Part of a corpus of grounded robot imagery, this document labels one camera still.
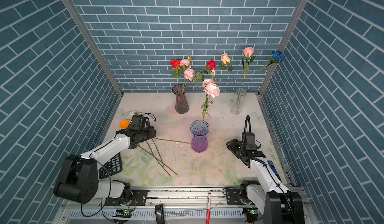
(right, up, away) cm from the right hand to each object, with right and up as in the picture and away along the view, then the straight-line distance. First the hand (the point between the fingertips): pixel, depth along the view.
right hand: (230, 145), depth 88 cm
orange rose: (-68, +11, +11) cm, 70 cm away
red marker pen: (-14, -29, -20) cm, 38 cm away
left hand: (-44, +7, +3) cm, 45 cm away
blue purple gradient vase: (-18, +10, -7) cm, 22 cm away
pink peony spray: (-25, +42, -1) cm, 49 cm away
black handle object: (-36, -26, -21) cm, 49 cm away
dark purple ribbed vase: (-32, +26, +24) cm, 47 cm away
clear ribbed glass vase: (+9, +25, +18) cm, 32 cm away
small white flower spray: (-66, +18, +17) cm, 71 cm away
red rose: (-34, +50, +6) cm, 60 cm away
